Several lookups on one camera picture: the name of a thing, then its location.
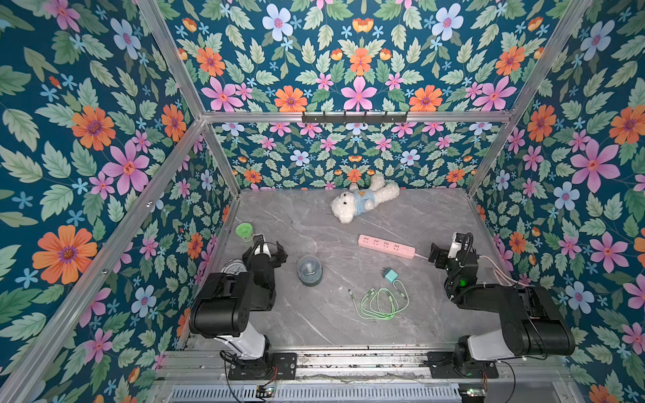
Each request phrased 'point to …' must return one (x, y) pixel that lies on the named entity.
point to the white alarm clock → (234, 266)
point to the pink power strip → (385, 246)
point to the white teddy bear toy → (348, 204)
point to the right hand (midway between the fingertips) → (453, 244)
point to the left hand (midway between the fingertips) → (265, 243)
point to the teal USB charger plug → (390, 274)
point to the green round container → (244, 231)
